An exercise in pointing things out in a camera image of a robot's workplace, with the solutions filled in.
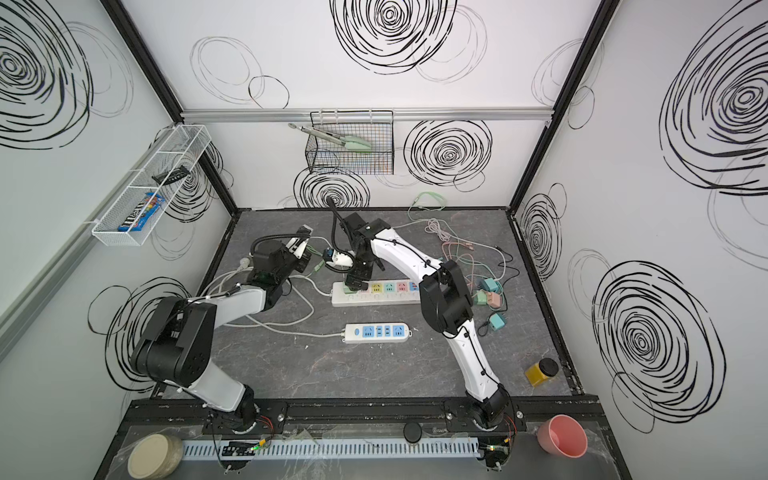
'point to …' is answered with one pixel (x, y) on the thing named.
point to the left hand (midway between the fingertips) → (305, 238)
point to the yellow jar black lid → (541, 371)
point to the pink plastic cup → (562, 435)
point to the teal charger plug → (497, 321)
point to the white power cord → (271, 325)
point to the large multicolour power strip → (378, 294)
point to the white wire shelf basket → (162, 172)
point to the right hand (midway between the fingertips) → (357, 269)
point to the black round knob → (412, 432)
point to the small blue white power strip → (355, 333)
